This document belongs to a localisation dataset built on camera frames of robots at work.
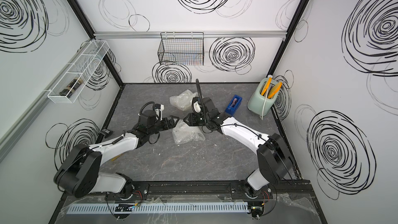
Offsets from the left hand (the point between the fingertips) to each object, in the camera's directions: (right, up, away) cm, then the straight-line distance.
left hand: (174, 119), depth 87 cm
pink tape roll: (+37, +10, +14) cm, 41 cm away
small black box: (-41, -8, +4) cm, 42 cm away
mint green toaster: (+49, +9, +7) cm, 50 cm away
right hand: (+7, +1, -7) cm, 10 cm away
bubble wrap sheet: (+5, -8, +1) cm, 10 cm away
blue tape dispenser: (+35, +5, +11) cm, 37 cm away
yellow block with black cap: (-15, -9, -35) cm, 39 cm away
